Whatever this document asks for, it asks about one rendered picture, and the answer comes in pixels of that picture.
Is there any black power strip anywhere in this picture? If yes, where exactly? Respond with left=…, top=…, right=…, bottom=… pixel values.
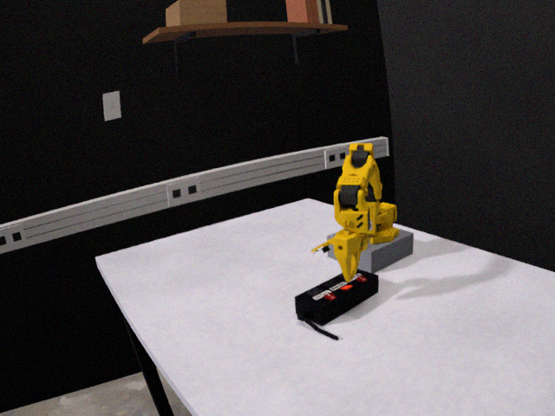
left=295, top=269, right=379, bottom=340

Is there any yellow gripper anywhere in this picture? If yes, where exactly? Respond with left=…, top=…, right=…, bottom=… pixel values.
left=311, top=229, right=370, bottom=283

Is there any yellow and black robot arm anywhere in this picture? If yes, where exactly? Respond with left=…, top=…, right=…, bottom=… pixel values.
left=334, top=143, right=399, bottom=244

